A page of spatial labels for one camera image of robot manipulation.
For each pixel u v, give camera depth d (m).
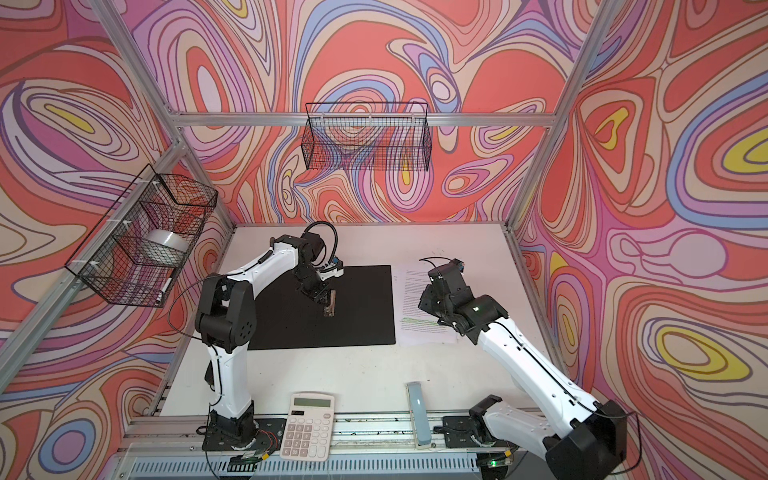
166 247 0.70
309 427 0.73
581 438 0.37
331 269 0.84
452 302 0.56
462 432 0.73
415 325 0.93
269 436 0.73
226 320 0.54
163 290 0.72
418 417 0.73
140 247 0.70
